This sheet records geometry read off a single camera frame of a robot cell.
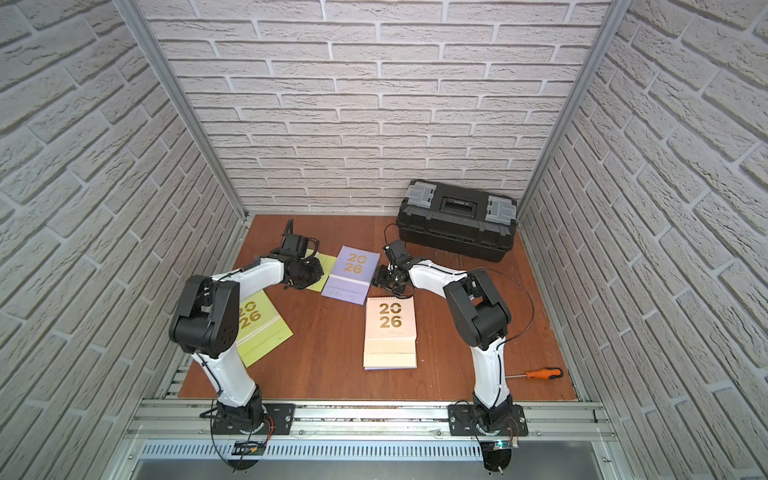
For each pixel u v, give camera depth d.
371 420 0.76
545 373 0.79
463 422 0.74
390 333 0.85
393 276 0.74
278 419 0.73
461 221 0.97
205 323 0.50
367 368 0.81
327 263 1.03
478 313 0.52
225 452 0.70
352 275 1.00
